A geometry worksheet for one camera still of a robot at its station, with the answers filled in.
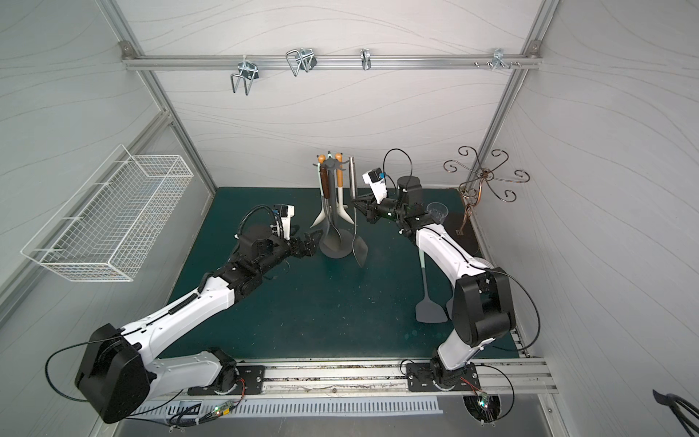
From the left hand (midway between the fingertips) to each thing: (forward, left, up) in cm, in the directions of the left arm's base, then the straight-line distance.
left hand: (311, 229), depth 77 cm
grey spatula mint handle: (-15, -35, -23) cm, 45 cm away
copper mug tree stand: (+44, -66, -26) cm, 83 cm away
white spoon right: (+13, -7, -6) cm, 16 cm away
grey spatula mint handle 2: (-13, -43, -23) cm, 51 cm away
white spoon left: (+12, 0, -11) cm, 16 cm away
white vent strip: (-40, +6, -25) cm, 48 cm away
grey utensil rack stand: (+5, -6, -14) cm, 16 cm away
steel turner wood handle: (+8, -4, +11) cm, 14 cm away
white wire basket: (-7, +51, +8) cm, 52 cm away
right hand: (+9, -12, +3) cm, 16 cm away
